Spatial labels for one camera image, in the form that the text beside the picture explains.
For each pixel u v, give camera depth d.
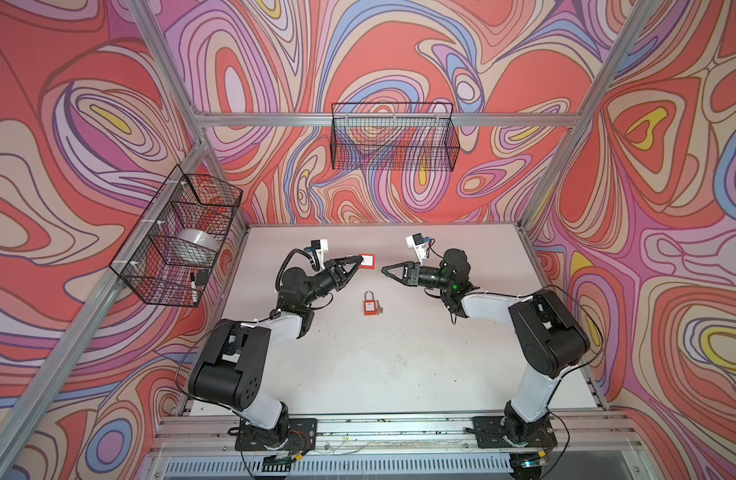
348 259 0.78
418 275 0.75
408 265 0.78
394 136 0.96
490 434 0.73
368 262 0.78
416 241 0.78
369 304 0.96
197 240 0.73
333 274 0.72
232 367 0.45
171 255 0.72
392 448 0.73
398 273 0.80
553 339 0.49
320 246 0.78
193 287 0.72
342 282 0.74
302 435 0.73
